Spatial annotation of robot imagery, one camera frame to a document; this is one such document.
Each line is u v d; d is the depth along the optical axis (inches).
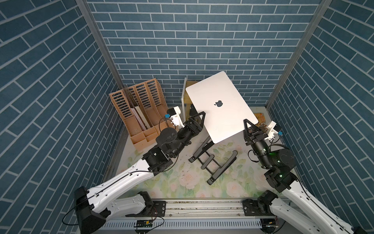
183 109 32.4
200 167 34.7
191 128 20.4
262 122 42.8
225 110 23.8
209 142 39.3
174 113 21.6
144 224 28.4
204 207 29.7
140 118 34.3
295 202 19.2
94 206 15.0
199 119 21.9
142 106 43.6
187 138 21.5
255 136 21.3
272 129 22.4
